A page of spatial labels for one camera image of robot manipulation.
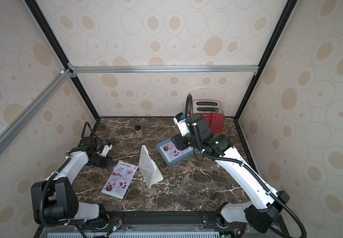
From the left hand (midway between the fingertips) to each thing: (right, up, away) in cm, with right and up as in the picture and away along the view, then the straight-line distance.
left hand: (112, 160), depth 87 cm
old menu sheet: (+4, -11, 0) cm, 12 cm away
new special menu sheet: (+35, +3, +12) cm, 37 cm away
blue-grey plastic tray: (+37, -2, +5) cm, 37 cm away
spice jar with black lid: (+12, +18, +15) cm, 26 cm away
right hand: (+40, +16, -17) cm, 47 cm away
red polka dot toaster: (+62, +29, +8) cm, 69 cm away
